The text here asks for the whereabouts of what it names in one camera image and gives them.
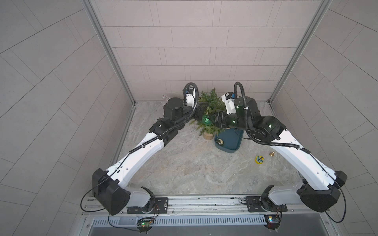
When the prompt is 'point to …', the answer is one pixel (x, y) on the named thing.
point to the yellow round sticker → (259, 160)
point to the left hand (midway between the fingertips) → (210, 103)
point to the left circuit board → (144, 224)
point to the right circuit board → (273, 221)
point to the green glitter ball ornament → (206, 120)
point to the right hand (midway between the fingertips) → (211, 117)
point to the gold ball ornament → (220, 141)
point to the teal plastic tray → (229, 140)
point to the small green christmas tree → (215, 104)
